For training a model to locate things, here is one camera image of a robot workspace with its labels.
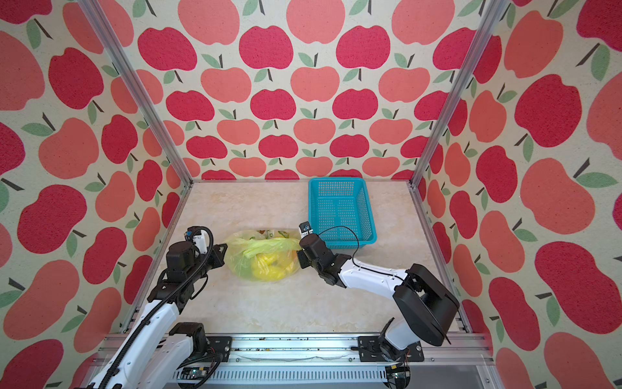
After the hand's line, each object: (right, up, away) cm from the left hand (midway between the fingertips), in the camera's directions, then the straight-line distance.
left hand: (227, 248), depth 81 cm
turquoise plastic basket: (+43, +12, +30) cm, 53 cm away
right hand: (+26, -2, +6) cm, 27 cm away
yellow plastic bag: (+11, -3, +2) cm, 12 cm away
